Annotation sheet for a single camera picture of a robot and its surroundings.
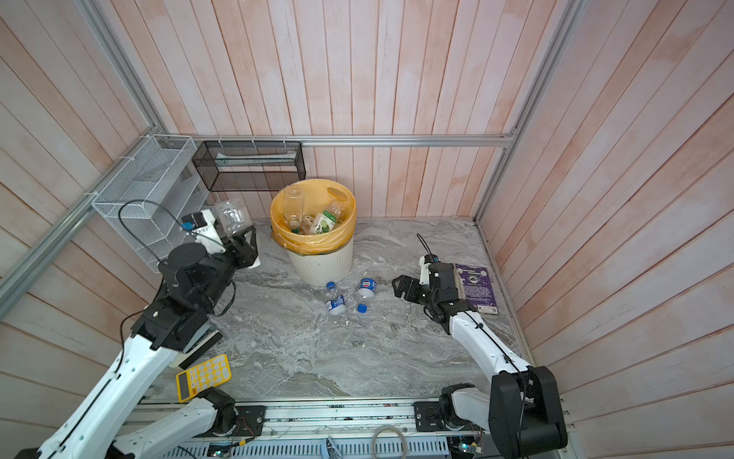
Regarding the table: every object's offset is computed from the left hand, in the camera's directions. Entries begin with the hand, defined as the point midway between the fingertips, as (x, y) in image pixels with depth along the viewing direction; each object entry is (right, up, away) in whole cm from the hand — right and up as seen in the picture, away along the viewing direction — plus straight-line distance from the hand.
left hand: (252, 233), depth 65 cm
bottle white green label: (+14, +4, +21) cm, 26 cm away
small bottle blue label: (+28, -16, +30) cm, 44 cm away
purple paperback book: (+65, -16, +33) cm, 75 cm away
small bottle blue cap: (+26, -23, +27) cm, 44 cm away
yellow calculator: (-18, -39, +15) cm, 46 cm away
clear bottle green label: (+5, +12, +19) cm, 23 cm away
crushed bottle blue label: (+17, -22, +25) cm, 38 cm away
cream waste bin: (+13, -10, +25) cm, 30 cm away
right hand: (+39, -14, +22) cm, 47 cm away
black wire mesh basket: (-13, +27, +39) cm, 49 cm away
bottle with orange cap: (+17, +9, +26) cm, 32 cm away
